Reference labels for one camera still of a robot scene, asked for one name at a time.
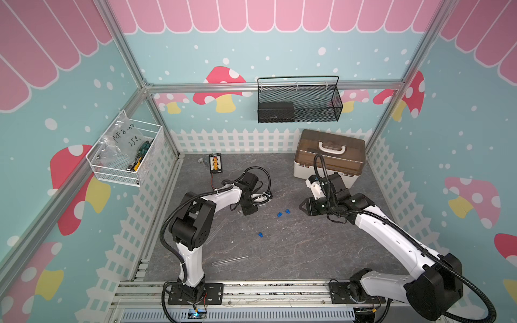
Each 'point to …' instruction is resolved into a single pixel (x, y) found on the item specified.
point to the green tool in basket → (141, 154)
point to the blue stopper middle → (260, 235)
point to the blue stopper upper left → (279, 214)
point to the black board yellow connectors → (215, 163)
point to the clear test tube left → (216, 231)
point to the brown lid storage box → (342, 155)
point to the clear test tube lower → (229, 260)
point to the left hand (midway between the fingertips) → (250, 208)
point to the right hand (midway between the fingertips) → (303, 205)
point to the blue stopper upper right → (287, 211)
